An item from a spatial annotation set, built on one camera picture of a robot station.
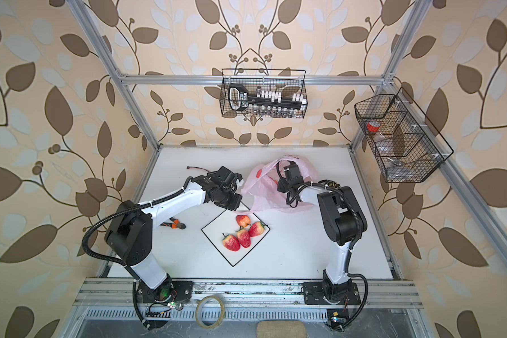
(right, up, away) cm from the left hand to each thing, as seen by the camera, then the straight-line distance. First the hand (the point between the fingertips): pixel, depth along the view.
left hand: (241, 203), depth 87 cm
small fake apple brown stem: (+1, -8, +1) cm, 8 cm away
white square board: (-8, -10, +4) cm, 13 cm away
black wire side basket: (+60, +22, -14) cm, 65 cm away
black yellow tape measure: (+42, +7, +15) cm, 45 cm away
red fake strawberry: (+1, -13, -4) cm, 14 cm away
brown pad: (+15, -36, -22) cm, 44 cm away
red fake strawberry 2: (+7, -10, -2) cm, 12 cm away
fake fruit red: (-4, -15, -5) cm, 16 cm away
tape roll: (-12, -32, -19) cm, 39 cm away
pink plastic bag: (+8, +4, +3) cm, 9 cm away
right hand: (+19, +6, +14) cm, 25 cm away
